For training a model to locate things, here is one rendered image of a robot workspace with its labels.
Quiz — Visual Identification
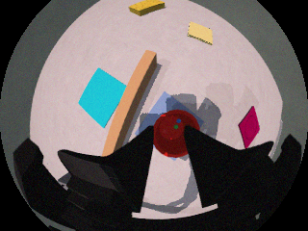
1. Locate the yellow sponge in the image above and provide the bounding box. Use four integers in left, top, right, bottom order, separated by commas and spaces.
129, 0, 165, 16

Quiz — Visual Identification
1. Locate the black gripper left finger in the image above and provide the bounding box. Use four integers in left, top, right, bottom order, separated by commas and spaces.
58, 125, 154, 213

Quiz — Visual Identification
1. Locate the dark red square pad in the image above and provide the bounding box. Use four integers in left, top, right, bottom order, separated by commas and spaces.
238, 106, 260, 148

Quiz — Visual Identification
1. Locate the tan flat square pad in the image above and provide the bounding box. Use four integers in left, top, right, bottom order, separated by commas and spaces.
188, 22, 213, 46

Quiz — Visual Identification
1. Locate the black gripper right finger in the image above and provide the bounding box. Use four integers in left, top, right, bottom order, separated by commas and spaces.
184, 125, 274, 208

